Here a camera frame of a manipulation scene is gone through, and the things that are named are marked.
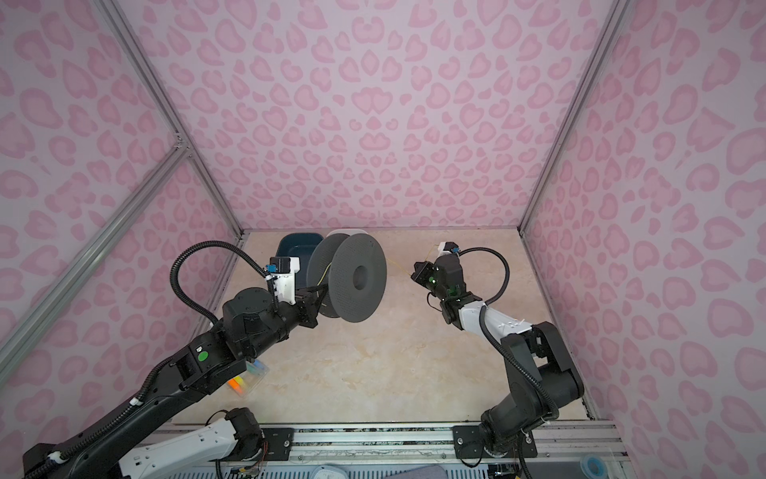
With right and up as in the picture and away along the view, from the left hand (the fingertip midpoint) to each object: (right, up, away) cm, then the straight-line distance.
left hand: (328, 283), depth 64 cm
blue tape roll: (+61, -43, +6) cm, 75 cm away
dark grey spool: (+5, +3, 0) cm, 6 cm away
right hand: (+20, +4, +24) cm, 32 cm away
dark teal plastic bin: (-21, +10, +46) cm, 52 cm away
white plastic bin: (-4, +15, +51) cm, 53 cm away
